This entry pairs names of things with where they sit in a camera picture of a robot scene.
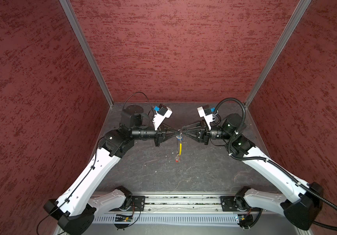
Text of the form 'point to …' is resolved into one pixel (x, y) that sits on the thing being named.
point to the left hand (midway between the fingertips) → (177, 136)
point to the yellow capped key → (180, 149)
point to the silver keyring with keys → (180, 139)
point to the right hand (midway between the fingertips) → (182, 134)
